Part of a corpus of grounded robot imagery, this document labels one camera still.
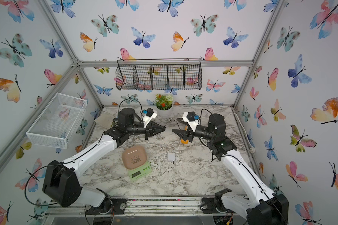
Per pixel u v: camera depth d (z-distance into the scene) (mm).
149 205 753
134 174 830
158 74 979
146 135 707
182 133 608
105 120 1107
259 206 376
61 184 411
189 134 590
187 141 988
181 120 672
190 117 546
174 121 1118
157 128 698
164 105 1014
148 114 634
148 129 647
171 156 913
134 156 886
